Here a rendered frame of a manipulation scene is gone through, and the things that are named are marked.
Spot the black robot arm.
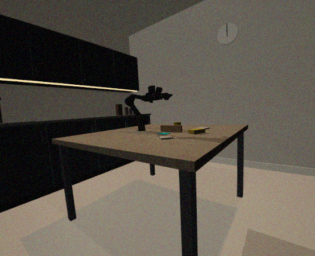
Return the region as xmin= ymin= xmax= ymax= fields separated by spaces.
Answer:
xmin=125 ymin=85 xmax=162 ymax=131

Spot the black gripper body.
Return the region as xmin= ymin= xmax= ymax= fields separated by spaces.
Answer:
xmin=153 ymin=91 xmax=167 ymax=100

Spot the yellow rectangular block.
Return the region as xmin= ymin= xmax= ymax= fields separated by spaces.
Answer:
xmin=188 ymin=128 xmax=205 ymax=134

